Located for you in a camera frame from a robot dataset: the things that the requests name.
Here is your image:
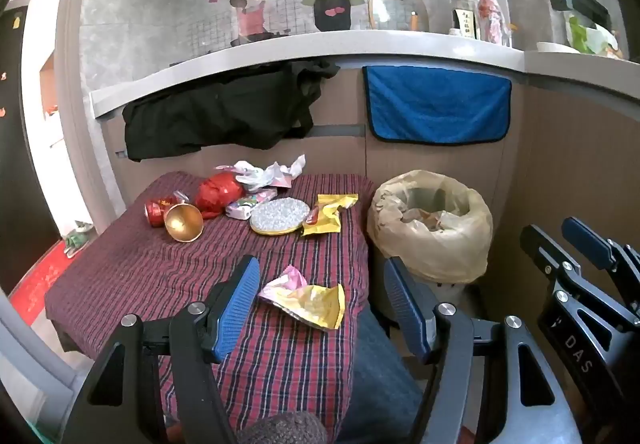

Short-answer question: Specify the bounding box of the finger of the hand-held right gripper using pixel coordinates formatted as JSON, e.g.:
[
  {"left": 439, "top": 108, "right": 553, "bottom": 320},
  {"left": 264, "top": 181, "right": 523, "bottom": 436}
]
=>
[
  {"left": 520, "top": 224, "right": 638, "bottom": 325},
  {"left": 561, "top": 217, "right": 640, "bottom": 310}
]

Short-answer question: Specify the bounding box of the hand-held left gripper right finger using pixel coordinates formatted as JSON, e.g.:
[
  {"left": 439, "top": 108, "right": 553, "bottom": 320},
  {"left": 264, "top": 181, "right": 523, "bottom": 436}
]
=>
[{"left": 384, "top": 257, "right": 586, "bottom": 444}]

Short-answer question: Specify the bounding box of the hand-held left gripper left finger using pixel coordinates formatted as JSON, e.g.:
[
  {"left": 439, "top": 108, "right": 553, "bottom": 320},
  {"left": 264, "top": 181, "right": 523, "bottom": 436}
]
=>
[{"left": 62, "top": 254, "right": 261, "bottom": 444}]

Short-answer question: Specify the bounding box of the trash bin with beige liner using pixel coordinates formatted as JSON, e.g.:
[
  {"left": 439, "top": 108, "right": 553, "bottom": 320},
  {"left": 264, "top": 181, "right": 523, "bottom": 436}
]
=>
[{"left": 366, "top": 169, "right": 493, "bottom": 325}]

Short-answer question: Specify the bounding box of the yellow pink wrapper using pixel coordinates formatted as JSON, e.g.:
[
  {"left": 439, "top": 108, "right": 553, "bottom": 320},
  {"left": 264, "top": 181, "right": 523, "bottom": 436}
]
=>
[{"left": 257, "top": 265, "right": 347, "bottom": 331}]

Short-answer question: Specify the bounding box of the gold paper bowl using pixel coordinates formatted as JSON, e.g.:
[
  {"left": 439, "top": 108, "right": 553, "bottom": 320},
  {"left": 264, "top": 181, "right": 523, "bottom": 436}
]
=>
[{"left": 165, "top": 203, "right": 205, "bottom": 242}]

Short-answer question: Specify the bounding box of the colourful candy packet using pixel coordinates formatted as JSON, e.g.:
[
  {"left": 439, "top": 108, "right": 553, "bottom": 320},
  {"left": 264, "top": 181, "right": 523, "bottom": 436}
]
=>
[{"left": 225, "top": 189, "right": 278, "bottom": 221}]

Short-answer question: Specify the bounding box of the red bag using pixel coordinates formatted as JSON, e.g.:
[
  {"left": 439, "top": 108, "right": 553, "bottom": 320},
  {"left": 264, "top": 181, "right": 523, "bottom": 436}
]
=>
[{"left": 195, "top": 174, "right": 248, "bottom": 220}]

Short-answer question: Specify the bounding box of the yellow snack packet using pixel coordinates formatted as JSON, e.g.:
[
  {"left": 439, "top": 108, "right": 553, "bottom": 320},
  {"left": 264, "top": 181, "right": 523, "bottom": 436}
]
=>
[{"left": 301, "top": 193, "right": 360, "bottom": 238}]

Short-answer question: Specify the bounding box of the red can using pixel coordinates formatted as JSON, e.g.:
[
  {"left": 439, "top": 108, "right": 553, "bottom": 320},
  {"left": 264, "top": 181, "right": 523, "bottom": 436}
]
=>
[{"left": 144, "top": 197, "right": 176, "bottom": 228}]

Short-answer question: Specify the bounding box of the person's left forearm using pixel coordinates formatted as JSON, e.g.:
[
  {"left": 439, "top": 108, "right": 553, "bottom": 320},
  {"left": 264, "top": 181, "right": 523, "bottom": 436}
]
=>
[{"left": 237, "top": 411, "right": 331, "bottom": 444}]

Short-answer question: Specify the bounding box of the wooden kitchen cabinet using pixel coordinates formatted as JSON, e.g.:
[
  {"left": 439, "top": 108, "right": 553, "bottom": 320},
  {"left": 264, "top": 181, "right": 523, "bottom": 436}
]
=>
[{"left": 105, "top": 54, "right": 640, "bottom": 325}]

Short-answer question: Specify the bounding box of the person's leg in jeans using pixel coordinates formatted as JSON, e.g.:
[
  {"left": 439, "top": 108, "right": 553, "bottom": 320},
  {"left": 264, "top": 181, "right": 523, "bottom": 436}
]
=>
[{"left": 340, "top": 307, "right": 431, "bottom": 444}]

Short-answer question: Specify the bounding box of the red plaid cloth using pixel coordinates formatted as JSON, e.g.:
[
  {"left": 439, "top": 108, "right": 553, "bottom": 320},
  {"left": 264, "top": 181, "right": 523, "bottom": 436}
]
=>
[{"left": 45, "top": 171, "right": 376, "bottom": 430}]

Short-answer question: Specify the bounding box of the green white shoe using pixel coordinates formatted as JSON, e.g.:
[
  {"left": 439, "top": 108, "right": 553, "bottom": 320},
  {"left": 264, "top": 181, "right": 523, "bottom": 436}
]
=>
[{"left": 62, "top": 220, "right": 96, "bottom": 257}]

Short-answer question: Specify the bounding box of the blue towel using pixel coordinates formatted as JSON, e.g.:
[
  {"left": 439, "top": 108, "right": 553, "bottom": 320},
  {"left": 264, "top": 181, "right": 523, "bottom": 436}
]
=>
[{"left": 362, "top": 66, "right": 513, "bottom": 144}]

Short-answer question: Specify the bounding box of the black cloth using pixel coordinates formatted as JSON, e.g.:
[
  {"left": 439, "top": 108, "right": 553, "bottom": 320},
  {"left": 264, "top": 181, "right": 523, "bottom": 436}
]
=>
[{"left": 122, "top": 58, "right": 341, "bottom": 162}]

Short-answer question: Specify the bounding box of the red door mat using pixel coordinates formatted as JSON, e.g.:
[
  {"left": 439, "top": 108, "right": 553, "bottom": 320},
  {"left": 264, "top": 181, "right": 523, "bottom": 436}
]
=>
[{"left": 7, "top": 239, "right": 86, "bottom": 320}]

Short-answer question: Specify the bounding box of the green white plastic bag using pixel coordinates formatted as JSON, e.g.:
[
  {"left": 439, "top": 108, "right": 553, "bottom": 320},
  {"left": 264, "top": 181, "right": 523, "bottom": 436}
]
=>
[{"left": 567, "top": 14, "right": 623, "bottom": 59}]

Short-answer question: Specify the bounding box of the red label plastic bottle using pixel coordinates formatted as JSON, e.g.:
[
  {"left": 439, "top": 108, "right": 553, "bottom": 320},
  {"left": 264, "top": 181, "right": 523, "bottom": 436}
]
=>
[{"left": 477, "top": 0, "right": 511, "bottom": 46}]

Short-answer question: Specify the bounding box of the dark sauce bottle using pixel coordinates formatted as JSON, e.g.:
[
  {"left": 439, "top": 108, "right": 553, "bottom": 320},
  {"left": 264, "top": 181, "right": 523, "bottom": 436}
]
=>
[{"left": 452, "top": 0, "right": 476, "bottom": 39}]

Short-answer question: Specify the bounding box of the black door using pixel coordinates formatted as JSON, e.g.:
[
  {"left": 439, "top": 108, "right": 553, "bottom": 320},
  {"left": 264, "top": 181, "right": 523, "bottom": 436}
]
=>
[{"left": 0, "top": 0, "right": 58, "bottom": 285}]

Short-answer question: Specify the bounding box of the white kitchen counter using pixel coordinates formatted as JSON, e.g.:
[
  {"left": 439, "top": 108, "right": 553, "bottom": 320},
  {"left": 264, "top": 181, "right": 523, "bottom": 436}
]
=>
[{"left": 90, "top": 29, "right": 640, "bottom": 120}]

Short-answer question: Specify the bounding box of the glass pot lid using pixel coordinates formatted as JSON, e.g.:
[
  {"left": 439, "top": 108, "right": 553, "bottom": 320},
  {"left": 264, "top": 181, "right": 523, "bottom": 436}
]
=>
[{"left": 369, "top": 0, "right": 430, "bottom": 32}]

